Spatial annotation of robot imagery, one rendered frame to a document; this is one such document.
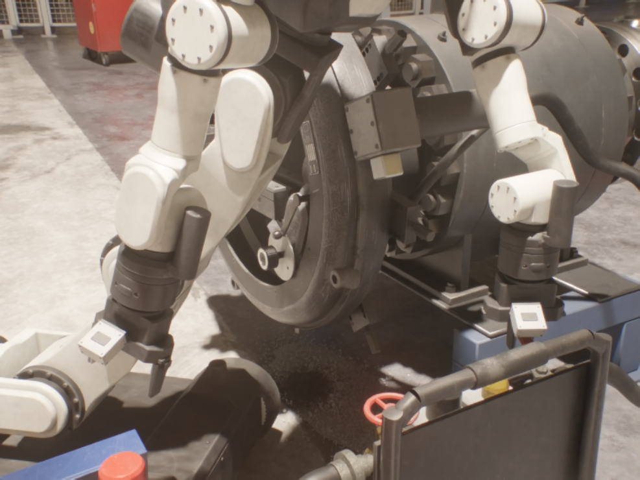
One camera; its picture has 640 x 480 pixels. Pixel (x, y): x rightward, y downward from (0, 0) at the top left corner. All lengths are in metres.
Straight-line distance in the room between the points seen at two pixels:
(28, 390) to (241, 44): 0.81
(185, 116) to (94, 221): 2.28
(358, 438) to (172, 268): 0.89
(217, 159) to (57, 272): 1.68
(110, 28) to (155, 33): 5.77
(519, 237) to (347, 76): 0.46
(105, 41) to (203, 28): 6.04
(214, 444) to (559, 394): 0.66
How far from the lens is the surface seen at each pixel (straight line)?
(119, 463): 0.63
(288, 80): 1.12
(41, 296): 2.61
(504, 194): 1.13
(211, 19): 0.88
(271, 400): 1.70
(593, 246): 2.98
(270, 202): 1.57
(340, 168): 1.38
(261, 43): 0.94
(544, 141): 1.18
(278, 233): 1.56
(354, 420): 1.85
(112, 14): 6.92
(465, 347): 1.73
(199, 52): 0.89
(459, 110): 1.41
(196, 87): 0.94
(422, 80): 1.69
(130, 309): 1.07
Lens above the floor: 1.07
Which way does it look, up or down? 22 degrees down
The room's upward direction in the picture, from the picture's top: straight up
